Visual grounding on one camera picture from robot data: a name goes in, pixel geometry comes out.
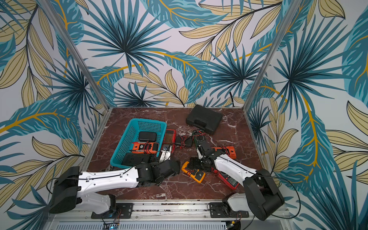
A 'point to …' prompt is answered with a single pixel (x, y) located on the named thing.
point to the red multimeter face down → (169, 139)
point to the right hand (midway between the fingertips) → (194, 166)
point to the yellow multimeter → (197, 175)
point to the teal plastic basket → (132, 135)
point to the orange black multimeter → (144, 147)
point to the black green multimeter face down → (132, 159)
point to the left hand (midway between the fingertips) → (171, 162)
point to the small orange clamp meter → (228, 150)
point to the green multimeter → (199, 136)
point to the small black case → (147, 136)
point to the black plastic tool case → (204, 119)
